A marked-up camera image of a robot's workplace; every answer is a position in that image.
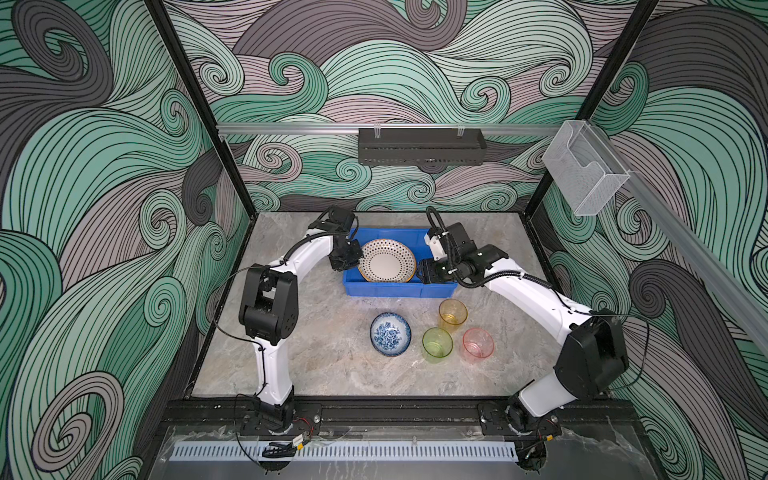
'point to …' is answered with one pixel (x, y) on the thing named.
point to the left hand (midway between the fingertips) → (361, 260)
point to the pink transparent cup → (477, 344)
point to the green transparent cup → (437, 344)
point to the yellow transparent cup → (451, 313)
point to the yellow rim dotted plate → (387, 260)
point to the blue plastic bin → (356, 285)
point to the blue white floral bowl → (390, 334)
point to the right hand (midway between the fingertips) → (425, 271)
